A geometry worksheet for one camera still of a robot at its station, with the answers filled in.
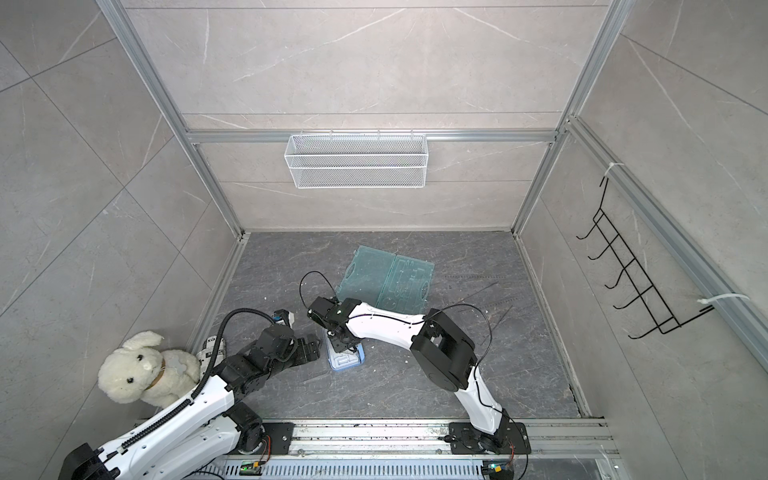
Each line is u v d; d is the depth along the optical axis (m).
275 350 0.63
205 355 0.84
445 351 0.50
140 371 0.68
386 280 1.04
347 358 0.85
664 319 0.59
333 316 0.64
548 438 0.75
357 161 1.01
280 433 0.77
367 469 0.70
